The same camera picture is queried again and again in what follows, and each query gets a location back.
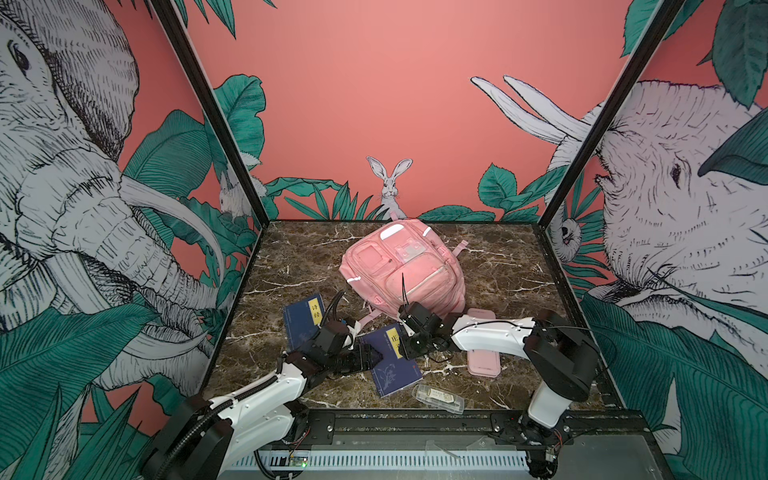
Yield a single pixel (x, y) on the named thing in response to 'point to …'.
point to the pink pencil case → (483, 363)
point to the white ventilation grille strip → (380, 460)
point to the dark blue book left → (302, 319)
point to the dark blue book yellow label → (394, 370)
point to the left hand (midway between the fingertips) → (379, 356)
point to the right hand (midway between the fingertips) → (398, 350)
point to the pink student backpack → (402, 263)
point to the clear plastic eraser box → (438, 398)
